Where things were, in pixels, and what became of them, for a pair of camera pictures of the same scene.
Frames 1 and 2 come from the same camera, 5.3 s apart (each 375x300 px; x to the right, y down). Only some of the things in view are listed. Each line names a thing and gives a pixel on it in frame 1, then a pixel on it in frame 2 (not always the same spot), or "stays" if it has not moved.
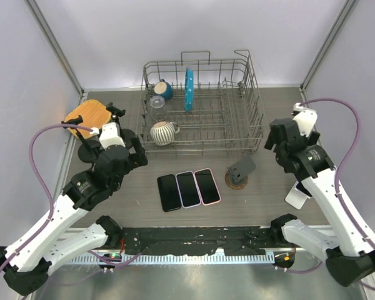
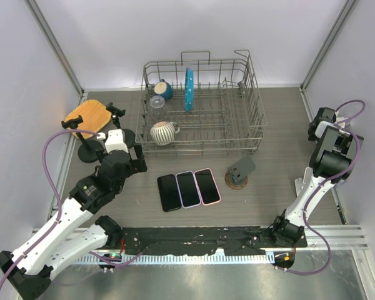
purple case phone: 188,189 stays
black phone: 169,192 stays
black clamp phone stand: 88,150 stays
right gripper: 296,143 → 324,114
